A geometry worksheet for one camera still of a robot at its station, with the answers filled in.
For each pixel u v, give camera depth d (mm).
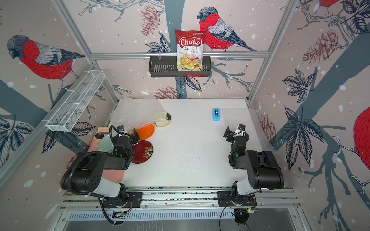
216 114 1074
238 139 712
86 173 452
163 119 1072
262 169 459
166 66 949
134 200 730
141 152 938
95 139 956
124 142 703
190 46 839
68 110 733
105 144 931
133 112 1124
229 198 729
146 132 1007
